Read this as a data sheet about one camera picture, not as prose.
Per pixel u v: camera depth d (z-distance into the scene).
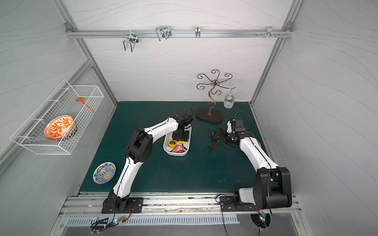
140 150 0.58
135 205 0.74
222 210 0.71
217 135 0.79
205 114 1.12
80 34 0.78
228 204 0.73
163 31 0.77
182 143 0.95
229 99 0.93
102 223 0.72
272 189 0.41
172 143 0.93
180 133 0.84
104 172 0.84
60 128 0.64
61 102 0.70
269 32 0.76
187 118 0.83
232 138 0.64
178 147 0.93
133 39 0.78
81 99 0.79
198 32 0.79
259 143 0.55
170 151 0.92
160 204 0.75
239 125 0.68
